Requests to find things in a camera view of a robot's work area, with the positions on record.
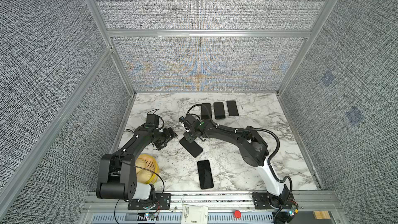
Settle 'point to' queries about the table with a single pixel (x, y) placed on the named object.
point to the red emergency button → (237, 214)
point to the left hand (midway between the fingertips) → (173, 138)
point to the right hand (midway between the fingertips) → (189, 133)
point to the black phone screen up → (232, 108)
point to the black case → (194, 148)
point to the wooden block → (321, 214)
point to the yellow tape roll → (150, 163)
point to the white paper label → (192, 214)
